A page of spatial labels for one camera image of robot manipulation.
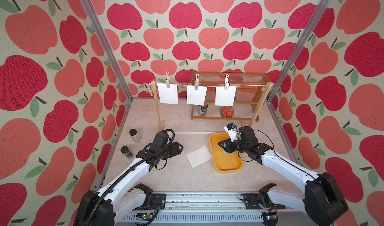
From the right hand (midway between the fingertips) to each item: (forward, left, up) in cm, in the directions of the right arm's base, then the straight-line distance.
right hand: (221, 145), depth 84 cm
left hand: (-6, +23, 0) cm, 23 cm away
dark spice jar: (-8, +54, +1) cm, 54 cm away
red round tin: (+31, -6, -6) cm, 32 cm away
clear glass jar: (+3, +53, +1) cm, 53 cm away
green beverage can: (+28, +12, -1) cm, 30 cm away
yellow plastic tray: (-7, -2, -6) cm, 10 cm away
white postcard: (-4, +12, -9) cm, 15 cm away
